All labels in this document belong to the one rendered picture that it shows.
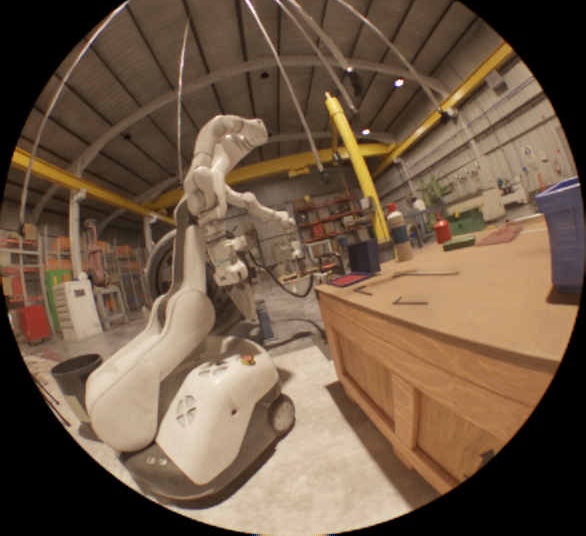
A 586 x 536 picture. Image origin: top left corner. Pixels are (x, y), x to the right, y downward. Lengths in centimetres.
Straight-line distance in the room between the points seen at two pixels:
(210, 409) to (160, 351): 20
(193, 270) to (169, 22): 793
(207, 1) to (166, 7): 126
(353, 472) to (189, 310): 67
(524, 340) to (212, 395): 55
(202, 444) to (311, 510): 32
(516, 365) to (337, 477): 55
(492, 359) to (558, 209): 17
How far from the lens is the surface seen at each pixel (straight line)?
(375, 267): 68
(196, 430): 55
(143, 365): 60
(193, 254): 74
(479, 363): 26
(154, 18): 817
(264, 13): 865
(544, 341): 24
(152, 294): 145
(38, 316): 626
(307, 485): 68
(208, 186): 59
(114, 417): 62
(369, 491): 65
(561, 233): 30
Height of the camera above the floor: 60
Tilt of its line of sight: 4 degrees up
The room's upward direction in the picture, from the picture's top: 15 degrees counter-clockwise
